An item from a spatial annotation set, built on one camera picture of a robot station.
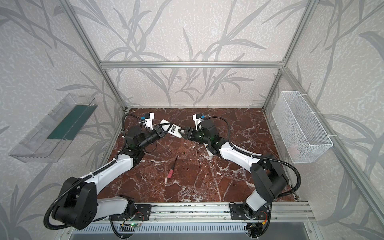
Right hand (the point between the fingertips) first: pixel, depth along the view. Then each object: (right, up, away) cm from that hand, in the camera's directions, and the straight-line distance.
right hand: (181, 127), depth 79 cm
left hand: (-3, +3, -4) cm, 6 cm away
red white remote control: (-5, 0, -3) cm, 6 cm away
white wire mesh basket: (+54, -3, -19) cm, 57 cm away
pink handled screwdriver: (-7, -27, +7) cm, 29 cm away
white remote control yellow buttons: (+16, -18, +14) cm, 28 cm away
